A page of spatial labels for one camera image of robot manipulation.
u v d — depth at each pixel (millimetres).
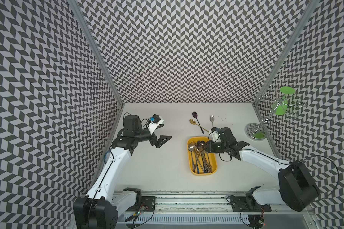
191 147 909
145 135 632
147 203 724
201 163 884
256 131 988
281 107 751
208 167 866
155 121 620
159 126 740
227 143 670
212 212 734
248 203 671
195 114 1118
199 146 940
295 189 419
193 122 1083
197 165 868
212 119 1081
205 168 865
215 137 787
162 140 643
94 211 368
